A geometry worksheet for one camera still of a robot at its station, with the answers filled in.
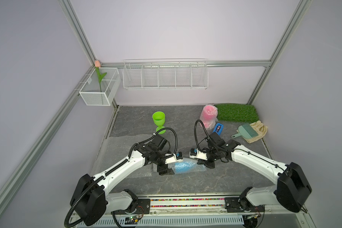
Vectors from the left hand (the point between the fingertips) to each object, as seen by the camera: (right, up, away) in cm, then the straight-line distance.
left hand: (171, 165), depth 77 cm
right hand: (+16, +2, +5) cm, 17 cm away
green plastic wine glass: (-9, +26, +19) cm, 34 cm away
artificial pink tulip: (-46, +53, +13) cm, 71 cm away
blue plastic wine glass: (+7, -1, +1) cm, 7 cm away
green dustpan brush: (+54, +17, +25) cm, 62 cm away
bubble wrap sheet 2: (+30, +24, +27) cm, 47 cm away
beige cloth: (+67, +18, +28) cm, 75 cm away
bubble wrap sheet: (+16, -3, +3) cm, 17 cm away
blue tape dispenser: (+33, +19, +23) cm, 45 cm away
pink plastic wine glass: (+26, +30, +19) cm, 44 cm away
